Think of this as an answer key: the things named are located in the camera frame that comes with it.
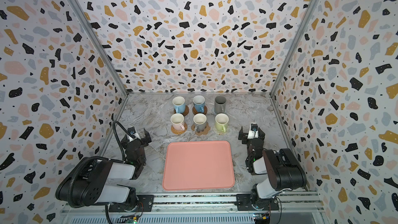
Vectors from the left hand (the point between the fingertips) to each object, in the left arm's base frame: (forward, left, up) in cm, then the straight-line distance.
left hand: (137, 132), depth 87 cm
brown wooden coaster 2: (+22, -31, -10) cm, 40 cm away
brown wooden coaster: (+22, -25, -11) cm, 35 cm away
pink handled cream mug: (+10, -21, -4) cm, 24 cm away
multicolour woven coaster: (+6, -48, -11) cm, 49 cm away
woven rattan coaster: (+7, -22, -11) cm, 25 cm away
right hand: (+2, -66, 0) cm, 66 cm away
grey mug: (+21, -48, -1) cm, 53 cm away
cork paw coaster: (+6, -38, -12) cm, 40 cm away
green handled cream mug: (+10, -49, -4) cm, 50 cm away
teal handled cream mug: (+11, -35, -6) cm, 37 cm away
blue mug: (+21, -21, -1) cm, 30 cm away
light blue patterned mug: (+24, -34, -3) cm, 42 cm away
